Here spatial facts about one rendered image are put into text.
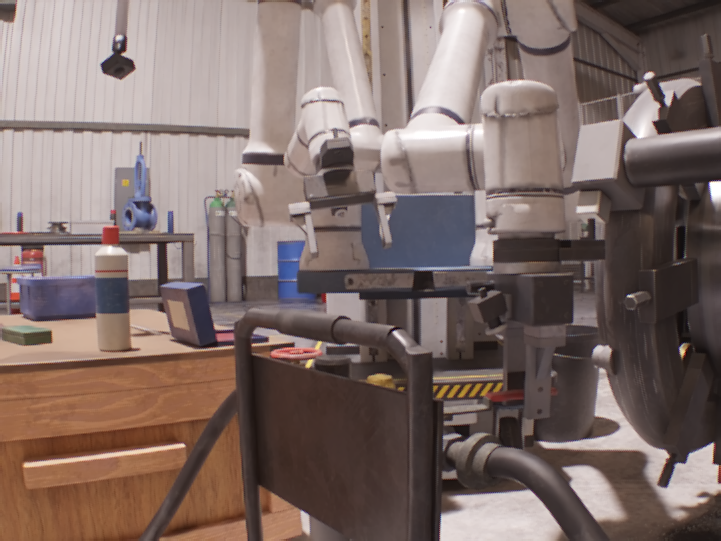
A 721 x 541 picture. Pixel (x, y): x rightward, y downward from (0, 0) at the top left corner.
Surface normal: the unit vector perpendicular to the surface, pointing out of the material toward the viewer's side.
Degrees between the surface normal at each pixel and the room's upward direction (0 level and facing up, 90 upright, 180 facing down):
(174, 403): 90
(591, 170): 68
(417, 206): 90
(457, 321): 90
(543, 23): 146
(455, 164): 107
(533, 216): 89
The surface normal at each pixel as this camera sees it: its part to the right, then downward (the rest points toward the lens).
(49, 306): 0.70, -0.01
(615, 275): -0.81, 0.04
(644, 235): -0.36, -0.11
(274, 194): 0.38, 0.16
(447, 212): -0.03, 0.00
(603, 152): -0.75, -0.37
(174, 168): 0.50, -0.01
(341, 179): 0.07, -0.40
